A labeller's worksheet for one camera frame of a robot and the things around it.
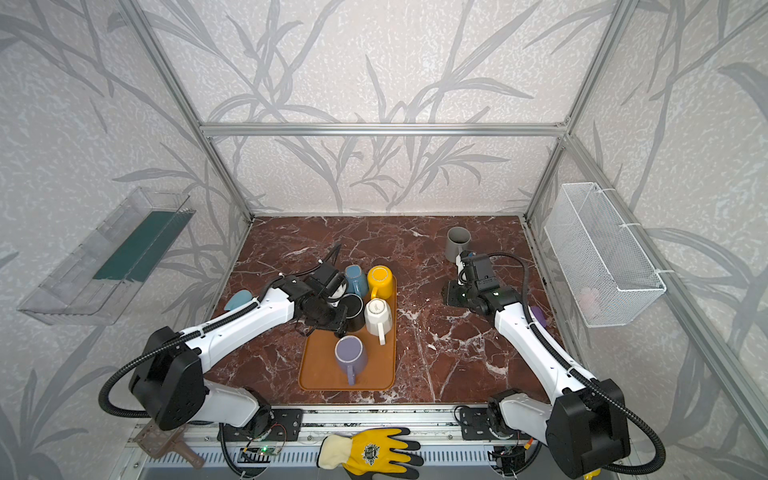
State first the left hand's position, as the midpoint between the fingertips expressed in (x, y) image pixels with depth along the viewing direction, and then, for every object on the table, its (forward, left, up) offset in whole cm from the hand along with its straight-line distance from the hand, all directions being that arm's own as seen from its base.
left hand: (347, 316), depth 83 cm
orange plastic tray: (-12, +7, -8) cm, 16 cm away
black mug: (0, -2, 0) cm, 2 cm away
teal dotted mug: (+13, -1, -2) cm, 13 cm away
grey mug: (+28, -34, 0) cm, 44 cm away
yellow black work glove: (-31, -9, -5) cm, 32 cm away
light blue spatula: (+10, +39, -9) cm, 41 cm away
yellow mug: (+12, -8, -1) cm, 15 cm away
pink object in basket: (-1, -61, +13) cm, 62 cm away
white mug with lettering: (-1, -9, 0) cm, 9 cm away
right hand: (+9, -29, +5) cm, 30 cm away
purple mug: (-11, -2, -1) cm, 11 cm away
